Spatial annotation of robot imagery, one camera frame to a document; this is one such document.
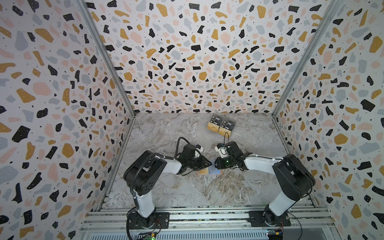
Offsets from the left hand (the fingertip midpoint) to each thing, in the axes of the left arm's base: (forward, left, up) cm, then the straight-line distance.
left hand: (214, 162), depth 87 cm
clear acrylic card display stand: (+28, -7, -1) cm, 29 cm away
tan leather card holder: (-4, +9, -6) cm, 12 cm away
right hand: (+1, +1, -2) cm, 2 cm away
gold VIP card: (-3, +5, -6) cm, 8 cm away
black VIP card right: (+29, -12, 0) cm, 31 cm away
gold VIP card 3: (+25, -9, -3) cm, 27 cm away
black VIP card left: (+32, -4, +2) cm, 33 cm away
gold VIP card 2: (+29, -2, -3) cm, 29 cm away
